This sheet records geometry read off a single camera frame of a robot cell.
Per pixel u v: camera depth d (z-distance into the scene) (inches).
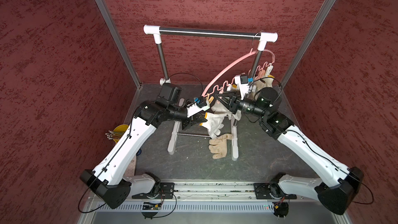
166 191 29.1
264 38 18.9
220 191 29.8
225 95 23.2
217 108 29.8
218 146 33.6
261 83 28.5
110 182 14.6
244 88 21.5
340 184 15.0
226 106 23.1
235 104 21.3
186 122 22.1
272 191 25.8
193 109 20.9
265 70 28.4
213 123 25.8
